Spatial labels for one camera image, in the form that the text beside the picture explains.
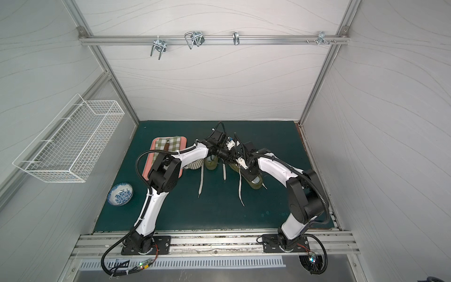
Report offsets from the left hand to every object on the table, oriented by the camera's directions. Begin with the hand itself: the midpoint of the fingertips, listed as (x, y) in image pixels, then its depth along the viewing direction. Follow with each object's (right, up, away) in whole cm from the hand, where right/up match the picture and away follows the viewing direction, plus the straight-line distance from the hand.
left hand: (244, 163), depth 90 cm
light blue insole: (+6, -8, -4) cm, 10 cm away
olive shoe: (-18, 0, +3) cm, 18 cm away
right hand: (+4, -5, +1) cm, 6 cm away
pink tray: (-54, 0, +11) cm, 55 cm away
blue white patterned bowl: (-63, -15, -3) cm, 65 cm away
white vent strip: (-25, -38, -19) cm, 49 cm away
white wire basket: (-72, +9, -22) cm, 75 cm away
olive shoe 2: (+1, -8, -6) cm, 10 cm away
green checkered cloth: (-43, +8, +18) cm, 47 cm away
